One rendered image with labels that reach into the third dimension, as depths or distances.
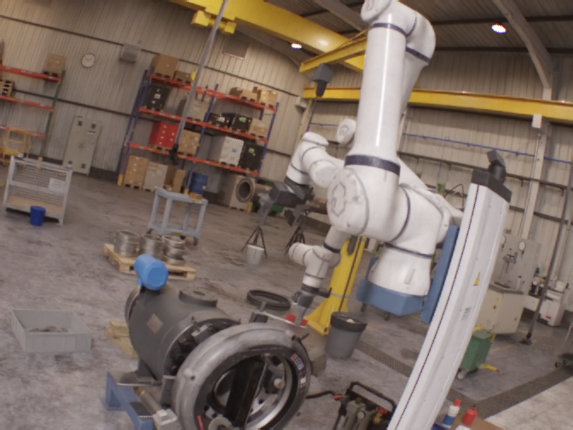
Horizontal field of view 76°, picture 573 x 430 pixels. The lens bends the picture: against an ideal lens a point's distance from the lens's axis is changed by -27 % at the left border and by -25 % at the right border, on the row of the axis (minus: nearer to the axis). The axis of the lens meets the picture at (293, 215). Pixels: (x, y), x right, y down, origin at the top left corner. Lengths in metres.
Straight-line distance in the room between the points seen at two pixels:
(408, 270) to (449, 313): 0.20
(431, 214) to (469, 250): 0.17
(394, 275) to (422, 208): 0.19
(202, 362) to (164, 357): 0.39
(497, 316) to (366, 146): 6.61
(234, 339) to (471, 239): 1.07
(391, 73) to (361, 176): 0.31
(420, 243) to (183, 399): 1.19
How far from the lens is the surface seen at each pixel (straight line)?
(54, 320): 3.79
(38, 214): 7.33
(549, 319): 11.07
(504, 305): 7.71
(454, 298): 1.36
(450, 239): 1.37
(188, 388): 1.95
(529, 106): 13.30
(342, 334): 4.80
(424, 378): 1.42
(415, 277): 1.29
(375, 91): 1.27
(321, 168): 1.45
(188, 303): 2.43
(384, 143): 1.22
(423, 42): 1.47
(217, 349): 1.93
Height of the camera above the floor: 1.60
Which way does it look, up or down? 4 degrees down
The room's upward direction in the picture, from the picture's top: 15 degrees clockwise
